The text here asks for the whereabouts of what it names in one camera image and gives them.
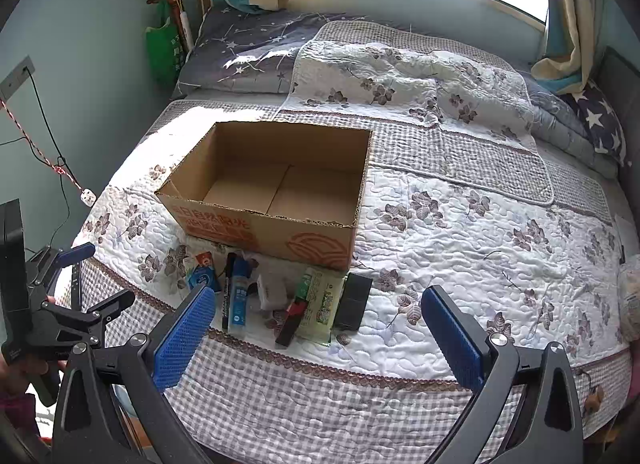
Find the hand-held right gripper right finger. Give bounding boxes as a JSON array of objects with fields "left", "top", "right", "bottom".
[{"left": 421, "top": 285, "right": 585, "bottom": 464}]

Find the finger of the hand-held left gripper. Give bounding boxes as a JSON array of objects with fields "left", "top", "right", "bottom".
[
  {"left": 50, "top": 243, "right": 97, "bottom": 269},
  {"left": 32, "top": 291, "right": 136, "bottom": 360}
]

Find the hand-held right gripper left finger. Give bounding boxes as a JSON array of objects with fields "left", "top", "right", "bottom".
[{"left": 52, "top": 286, "right": 217, "bottom": 464}]

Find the black marker pen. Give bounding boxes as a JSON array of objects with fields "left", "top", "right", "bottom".
[{"left": 221, "top": 252, "right": 237, "bottom": 329}]

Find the small blue tissue packet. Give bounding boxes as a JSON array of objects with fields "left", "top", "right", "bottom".
[{"left": 187, "top": 252, "right": 222, "bottom": 293}]

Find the blue glue stick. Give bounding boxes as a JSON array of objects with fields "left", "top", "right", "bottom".
[{"left": 229, "top": 258, "right": 253, "bottom": 329}]

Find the white charger adapter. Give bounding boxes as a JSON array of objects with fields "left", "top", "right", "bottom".
[{"left": 256, "top": 264, "right": 293, "bottom": 312}]

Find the red and black lighter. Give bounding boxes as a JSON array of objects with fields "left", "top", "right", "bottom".
[{"left": 275, "top": 296, "right": 308, "bottom": 349}]

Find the black rectangular case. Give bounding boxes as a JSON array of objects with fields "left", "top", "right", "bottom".
[{"left": 334, "top": 272, "right": 373, "bottom": 331}]

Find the brown cardboard box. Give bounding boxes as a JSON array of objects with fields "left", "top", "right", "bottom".
[{"left": 155, "top": 121, "right": 373, "bottom": 272}]

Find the green and white tube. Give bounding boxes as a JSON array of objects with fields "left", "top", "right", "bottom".
[{"left": 294, "top": 269, "right": 313, "bottom": 302}]

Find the green wet wipes packet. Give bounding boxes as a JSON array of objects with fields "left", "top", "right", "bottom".
[{"left": 295, "top": 268, "right": 347, "bottom": 345}]

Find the person's left hand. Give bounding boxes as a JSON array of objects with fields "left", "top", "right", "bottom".
[{"left": 0, "top": 358, "right": 38, "bottom": 397}]

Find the floral quilted bedspread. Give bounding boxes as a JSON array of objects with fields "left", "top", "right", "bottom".
[{"left": 55, "top": 94, "right": 631, "bottom": 464}]

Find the green shopping bag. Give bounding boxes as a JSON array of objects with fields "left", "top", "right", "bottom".
[{"left": 145, "top": 1, "right": 186, "bottom": 89}]

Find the grey folded duvet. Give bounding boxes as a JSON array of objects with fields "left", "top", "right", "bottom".
[{"left": 520, "top": 71, "right": 621, "bottom": 179}]

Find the white rolled paper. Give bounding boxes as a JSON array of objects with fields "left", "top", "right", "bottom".
[{"left": 180, "top": 8, "right": 194, "bottom": 52}]

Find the grey star-print pillow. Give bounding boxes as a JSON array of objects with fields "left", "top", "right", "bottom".
[{"left": 172, "top": 6, "right": 351, "bottom": 94}]

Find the navy pillow with white stars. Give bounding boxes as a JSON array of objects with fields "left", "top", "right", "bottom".
[{"left": 565, "top": 78, "right": 628, "bottom": 167}]

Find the folded floral quilt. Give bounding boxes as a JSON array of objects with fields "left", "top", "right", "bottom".
[{"left": 277, "top": 21, "right": 556, "bottom": 205}]

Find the red braided cable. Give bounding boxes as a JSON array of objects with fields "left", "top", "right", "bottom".
[{"left": 0, "top": 98, "right": 86, "bottom": 192}]

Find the black cable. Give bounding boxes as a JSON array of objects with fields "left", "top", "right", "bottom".
[{"left": 0, "top": 71, "right": 76, "bottom": 257}]

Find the grey wall socket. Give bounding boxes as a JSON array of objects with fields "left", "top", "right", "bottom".
[{"left": 0, "top": 56, "right": 36, "bottom": 99}]

